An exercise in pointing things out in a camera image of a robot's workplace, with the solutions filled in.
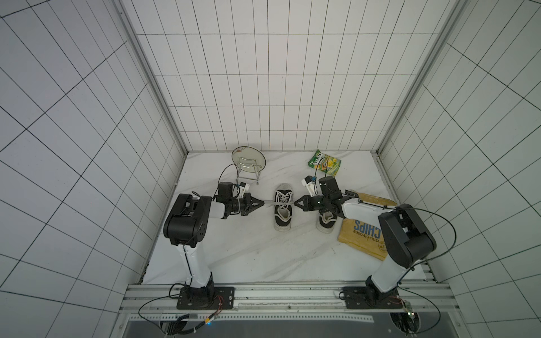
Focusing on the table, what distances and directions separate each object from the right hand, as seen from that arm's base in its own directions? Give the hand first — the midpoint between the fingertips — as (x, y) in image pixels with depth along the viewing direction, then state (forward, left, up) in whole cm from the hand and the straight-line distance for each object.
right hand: (290, 203), depth 91 cm
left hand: (0, +13, -2) cm, 13 cm away
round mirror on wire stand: (+18, +20, +7) cm, 28 cm away
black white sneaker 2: (-8, -15, 0) cm, 17 cm away
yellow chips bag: (+8, -41, -5) cm, 42 cm away
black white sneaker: (-1, +3, -2) cm, 4 cm away
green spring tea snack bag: (+29, -19, -5) cm, 35 cm away
